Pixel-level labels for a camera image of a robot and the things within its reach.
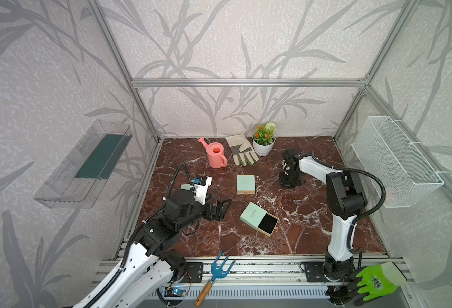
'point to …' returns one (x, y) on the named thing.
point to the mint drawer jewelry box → (259, 219)
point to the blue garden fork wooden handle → (216, 273)
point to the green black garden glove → (372, 282)
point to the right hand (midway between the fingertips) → (283, 185)
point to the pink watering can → (215, 152)
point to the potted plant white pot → (264, 139)
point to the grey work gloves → (243, 153)
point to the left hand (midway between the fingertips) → (222, 199)
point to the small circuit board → (175, 291)
